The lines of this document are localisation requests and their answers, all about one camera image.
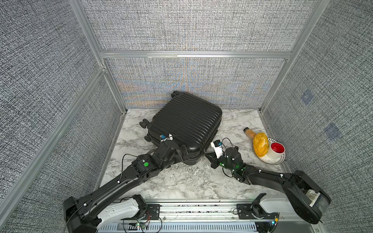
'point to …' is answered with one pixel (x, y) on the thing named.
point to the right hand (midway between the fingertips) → (205, 151)
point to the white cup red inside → (276, 150)
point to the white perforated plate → (267, 159)
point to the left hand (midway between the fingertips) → (186, 151)
